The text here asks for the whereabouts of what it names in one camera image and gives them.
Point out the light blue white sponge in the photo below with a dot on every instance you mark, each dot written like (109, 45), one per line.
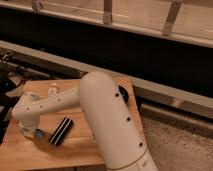
(39, 134)

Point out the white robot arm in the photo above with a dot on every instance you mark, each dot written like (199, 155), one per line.
(119, 141)

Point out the dark ceramic bowl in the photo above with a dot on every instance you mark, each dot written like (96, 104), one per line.
(124, 93)

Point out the white plastic bottle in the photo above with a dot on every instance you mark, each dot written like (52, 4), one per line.
(53, 90)

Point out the black striped box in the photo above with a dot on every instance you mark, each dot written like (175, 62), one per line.
(61, 131)

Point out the wooden table board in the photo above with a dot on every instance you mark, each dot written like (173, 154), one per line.
(77, 149)

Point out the metal railing post middle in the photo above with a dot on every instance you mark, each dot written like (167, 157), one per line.
(107, 11)

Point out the metal railing post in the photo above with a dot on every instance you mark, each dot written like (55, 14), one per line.
(107, 11)
(171, 17)

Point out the metal railing post right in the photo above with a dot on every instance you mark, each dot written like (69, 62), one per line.
(171, 17)

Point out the metal bracket left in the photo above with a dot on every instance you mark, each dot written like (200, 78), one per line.
(36, 5)

